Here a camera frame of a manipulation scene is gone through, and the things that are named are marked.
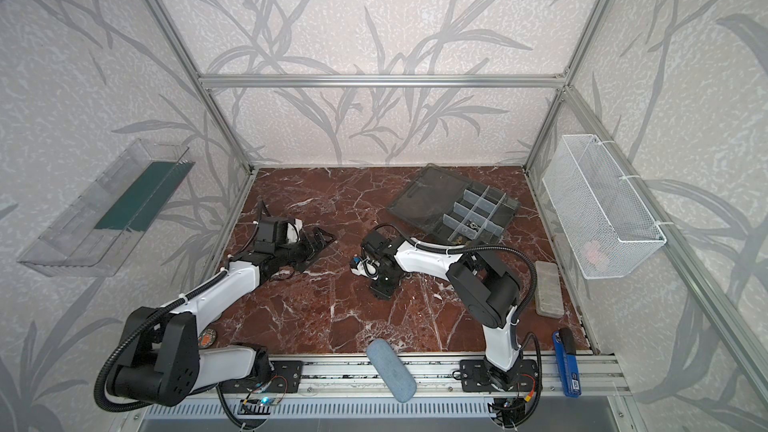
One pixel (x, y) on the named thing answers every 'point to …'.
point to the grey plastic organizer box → (455, 210)
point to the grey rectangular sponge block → (548, 292)
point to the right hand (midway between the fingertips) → (381, 278)
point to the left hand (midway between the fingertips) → (332, 236)
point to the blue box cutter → (565, 343)
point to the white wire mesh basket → (607, 225)
